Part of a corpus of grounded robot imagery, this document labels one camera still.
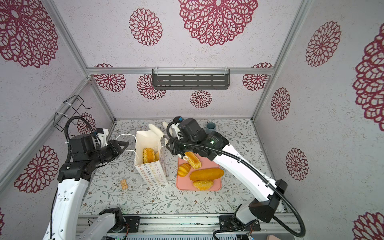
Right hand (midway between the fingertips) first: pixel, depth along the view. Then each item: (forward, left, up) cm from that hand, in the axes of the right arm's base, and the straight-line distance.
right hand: (172, 139), depth 64 cm
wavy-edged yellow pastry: (+8, -8, -31) cm, 33 cm away
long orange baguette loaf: (-2, -16, -30) cm, 34 cm away
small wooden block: (-8, +31, -33) cm, 46 cm away
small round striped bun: (+2, -2, -31) cm, 32 cm away
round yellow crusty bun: (-8, -14, -30) cm, 34 cm away
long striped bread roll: (+5, +17, -22) cm, 29 cm away
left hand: (0, +22, -6) cm, 23 cm away
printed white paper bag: (-7, +11, -19) cm, 23 cm away
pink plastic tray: (-6, -22, -34) cm, 41 cm away
